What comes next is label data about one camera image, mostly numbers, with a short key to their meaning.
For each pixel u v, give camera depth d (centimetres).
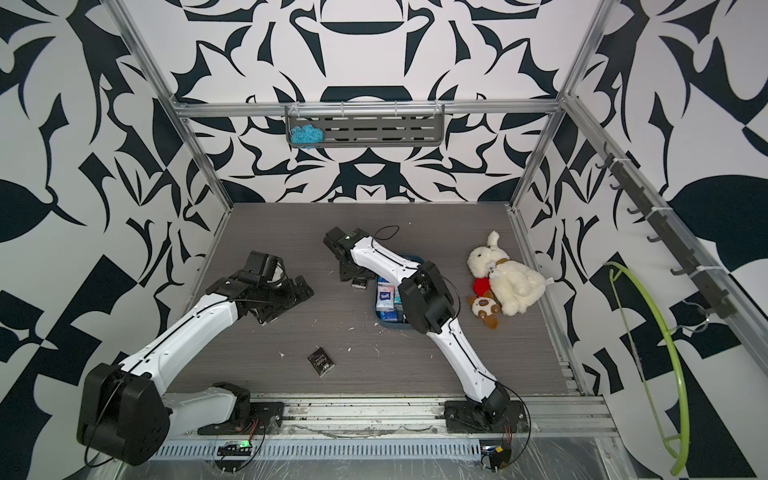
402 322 88
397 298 89
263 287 69
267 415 75
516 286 87
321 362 81
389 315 89
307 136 91
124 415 39
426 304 60
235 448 73
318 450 71
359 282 96
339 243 73
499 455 71
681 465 51
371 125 94
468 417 73
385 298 89
